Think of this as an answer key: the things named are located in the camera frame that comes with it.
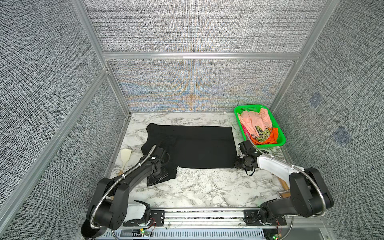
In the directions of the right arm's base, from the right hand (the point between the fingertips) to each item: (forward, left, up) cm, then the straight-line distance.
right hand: (236, 162), depth 91 cm
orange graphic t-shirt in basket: (+14, -20, +7) cm, 25 cm away
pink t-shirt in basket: (+29, -22, +6) cm, 37 cm away
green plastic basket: (+14, -30, +5) cm, 34 cm away
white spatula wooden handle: (+6, +69, -1) cm, 70 cm away
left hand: (-7, +44, -1) cm, 45 cm away
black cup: (-35, +72, +8) cm, 80 cm away
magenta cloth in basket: (+18, -9, +6) cm, 21 cm away
